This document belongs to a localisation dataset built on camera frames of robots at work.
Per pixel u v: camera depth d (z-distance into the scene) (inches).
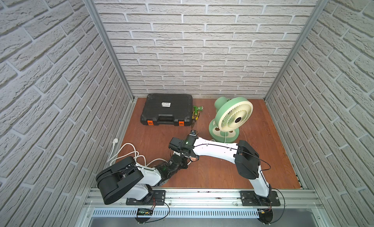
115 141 38.3
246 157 20.6
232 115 29.6
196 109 43.3
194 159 33.7
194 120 41.1
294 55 35.3
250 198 28.7
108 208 28.9
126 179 17.4
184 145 23.7
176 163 26.1
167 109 42.1
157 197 29.0
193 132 30.5
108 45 34.1
